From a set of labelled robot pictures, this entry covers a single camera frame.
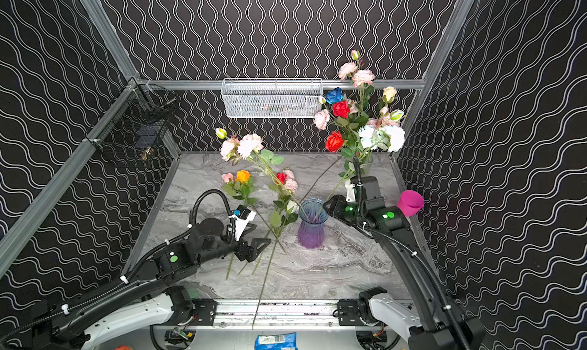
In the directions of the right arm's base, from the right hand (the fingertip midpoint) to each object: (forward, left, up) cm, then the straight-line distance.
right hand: (328, 207), depth 75 cm
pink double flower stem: (+29, +1, +14) cm, 32 cm away
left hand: (-11, +19, +1) cm, 22 cm away
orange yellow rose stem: (+20, +35, -18) cm, 44 cm away
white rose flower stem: (+9, +15, -20) cm, 27 cm away
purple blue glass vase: (+1, +5, -8) cm, 9 cm away
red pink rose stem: (+23, +15, -17) cm, 33 cm away
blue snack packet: (-35, +16, -21) cm, 43 cm away
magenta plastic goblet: (+8, -31, -8) cm, 33 cm away
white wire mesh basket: (+52, +11, +8) cm, 54 cm away
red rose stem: (+22, -3, +9) cm, 23 cm away
